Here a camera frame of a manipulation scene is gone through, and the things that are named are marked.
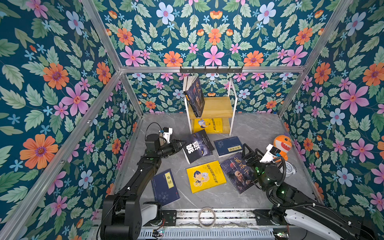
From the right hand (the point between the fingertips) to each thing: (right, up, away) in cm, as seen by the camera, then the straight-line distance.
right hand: (248, 147), depth 72 cm
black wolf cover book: (-25, -1, +12) cm, 28 cm away
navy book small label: (-6, -3, +27) cm, 28 cm away
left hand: (-30, +3, +5) cm, 31 cm away
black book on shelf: (-28, +29, +10) cm, 41 cm away
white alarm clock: (+29, -15, +15) cm, 36 cm away
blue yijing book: (-44, -25, +10) cm, 51 cm away
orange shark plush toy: (+28, 0, +20) cm, 35 cm away
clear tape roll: (-24, -36, +1) cm, 44 cm away
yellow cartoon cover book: (-21, -19, +14) cm, 32 cm away
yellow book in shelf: (-17, +11, +35) cm, 41 cm away
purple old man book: (-1, -17, +15) cm, 23 cm away
